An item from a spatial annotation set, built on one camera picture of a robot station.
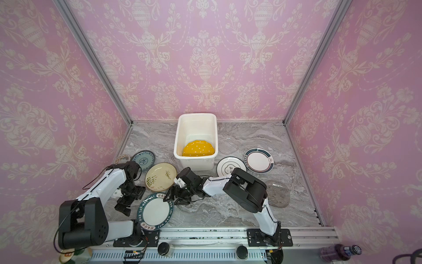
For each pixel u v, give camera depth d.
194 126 1.09
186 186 0.76
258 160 1.00
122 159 1.02
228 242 0.73
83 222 0.42
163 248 0.63
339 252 0.65
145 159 1.00
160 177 0.95
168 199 0.76
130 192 0.70
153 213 0.82
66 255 0.61
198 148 1.03
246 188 0.54
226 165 0.97
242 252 0.71
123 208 0.71
